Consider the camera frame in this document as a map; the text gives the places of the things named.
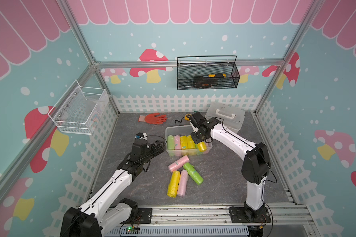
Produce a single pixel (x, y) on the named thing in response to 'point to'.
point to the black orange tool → (203, 85)
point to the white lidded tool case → (232, 117)
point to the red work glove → (154, 118)
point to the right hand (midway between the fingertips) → (197, 137)
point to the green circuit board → (132, 230)
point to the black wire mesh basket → (189, 74)
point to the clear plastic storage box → (182, 130)
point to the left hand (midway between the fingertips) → (160, 147)
